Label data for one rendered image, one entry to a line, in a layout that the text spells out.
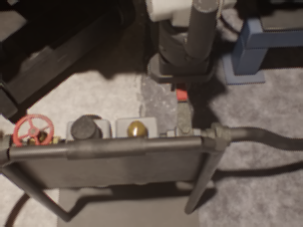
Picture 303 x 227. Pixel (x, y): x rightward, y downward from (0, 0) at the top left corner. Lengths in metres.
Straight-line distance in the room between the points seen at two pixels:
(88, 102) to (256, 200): 0.64
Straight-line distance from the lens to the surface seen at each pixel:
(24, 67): 1.13
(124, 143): 0.53
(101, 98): 1.23
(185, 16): 0.50
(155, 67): 0.64
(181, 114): 0.67
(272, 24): 1.13
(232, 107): 1.24
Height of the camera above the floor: 1.07
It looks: 63 degrees down
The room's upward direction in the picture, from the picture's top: straight up
